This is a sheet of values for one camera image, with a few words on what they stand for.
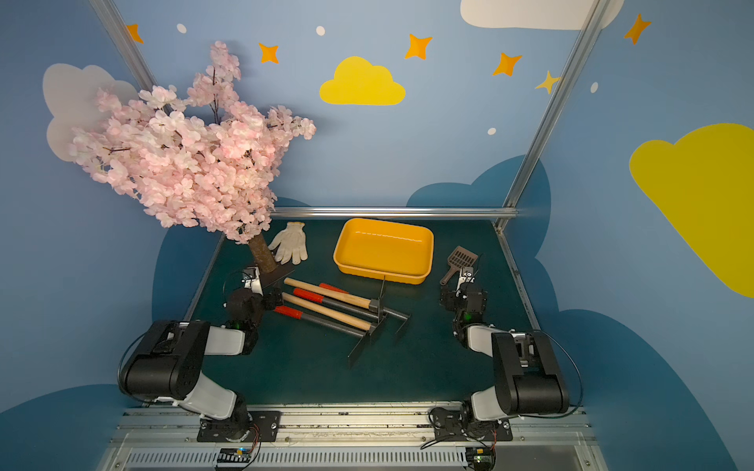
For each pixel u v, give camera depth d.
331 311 0.94
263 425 0.75
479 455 0.73
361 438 0.73
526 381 0.45
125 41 0.73
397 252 1.12
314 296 0.98
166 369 0.45
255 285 0.83
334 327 0.91
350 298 0.95
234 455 0.73
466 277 0.80
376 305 0.93
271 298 0.86
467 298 0.72
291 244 1.15
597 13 0.69
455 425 0.75
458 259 1.11
